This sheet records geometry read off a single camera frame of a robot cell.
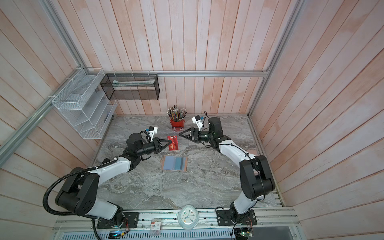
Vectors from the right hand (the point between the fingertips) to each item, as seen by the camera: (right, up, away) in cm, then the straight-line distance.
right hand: (183, 137), depth 80 cm
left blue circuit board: (-32, -47, -10) cm, 58 cm away
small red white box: (-13, -43, -10) cm, 47 cm away
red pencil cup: (-5, +7, +25) cm, 26 cm away
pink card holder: (-6, -17, +13) cm, 23 cm away
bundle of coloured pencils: (-5, +15, +20) cm, 26 cm away
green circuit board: (+30, -46, -9) cm, 56 cm away
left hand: (-6, -4, -1) cm, 7 cm away
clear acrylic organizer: (-9, +1, +26) cm, 28 cm away
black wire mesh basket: (-38, +35, +24) cm, 57 cm away
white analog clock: (+3, -39, -9) cm, 40 cm away
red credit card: (-5, -4, -1) cm, 6 cm away
